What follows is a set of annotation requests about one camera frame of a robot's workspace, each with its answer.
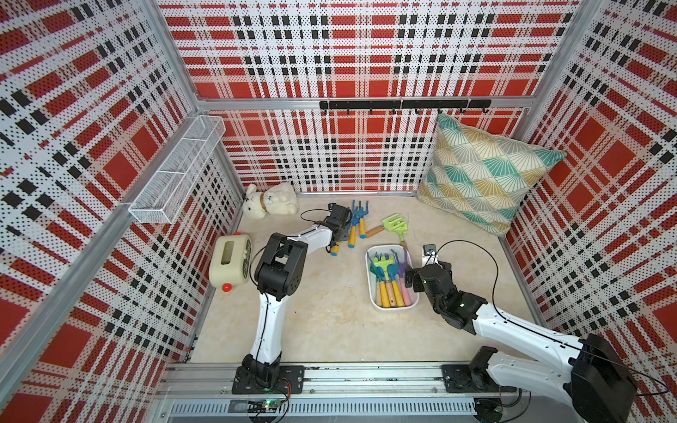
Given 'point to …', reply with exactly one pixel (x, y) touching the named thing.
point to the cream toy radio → (230, 261)
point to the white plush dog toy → (278, 197)
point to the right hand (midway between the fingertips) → (425, 263)
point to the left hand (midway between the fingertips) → (341, 231)
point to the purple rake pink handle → (404, 262)
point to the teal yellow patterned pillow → (481, 178)
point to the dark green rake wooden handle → (378, 289)
